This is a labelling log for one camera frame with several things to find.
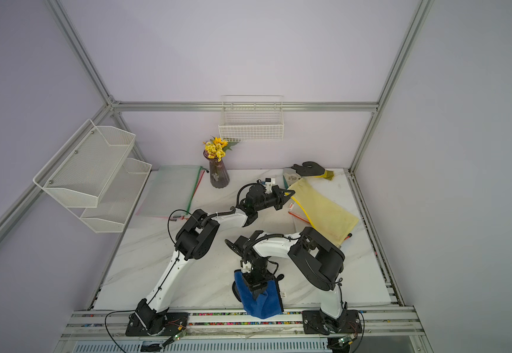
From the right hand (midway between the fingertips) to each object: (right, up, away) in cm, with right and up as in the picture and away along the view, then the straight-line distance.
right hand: (259, 299), depth 80 cm
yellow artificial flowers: (-20, +59, +15) cm, 64 cm away
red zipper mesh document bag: (+18, +28, +20) cm, 39 cm away
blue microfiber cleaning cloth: (+3, 0, -4) cm, 5 cm away
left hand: (+16, +40, +12) cm, 44 cm away
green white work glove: (+16, +49, +37) cm, 63 cm away
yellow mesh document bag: (+29, +29, +18) cm, 45 cm away
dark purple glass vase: (-20, +47, +27) cm, 58 cm away
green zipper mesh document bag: (-47, +39, +34) cm, 70 cm away
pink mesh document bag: (-47, +40, +34) cm, 70 cm away
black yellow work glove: (+28, +53, +41) cm, 72 cm away
